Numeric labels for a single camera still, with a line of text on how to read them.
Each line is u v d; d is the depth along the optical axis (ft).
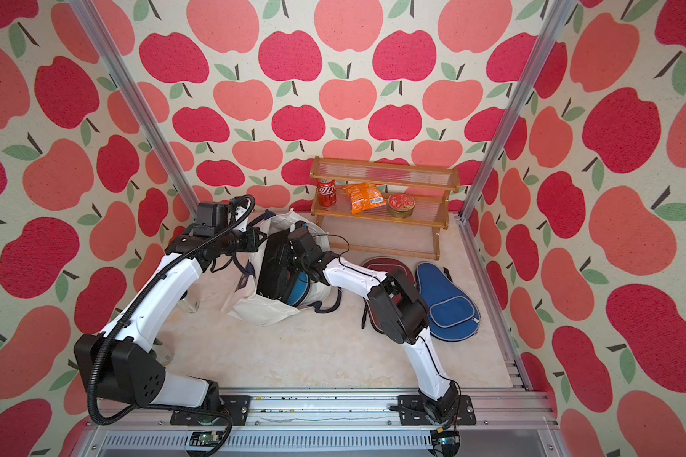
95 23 2.34
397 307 1.77
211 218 1.98
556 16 2.28
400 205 3.23
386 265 3.34
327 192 3.15
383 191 3.89
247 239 2.34
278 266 2.91
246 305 2.52
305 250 2.39
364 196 3.30
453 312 2.95
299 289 2.90
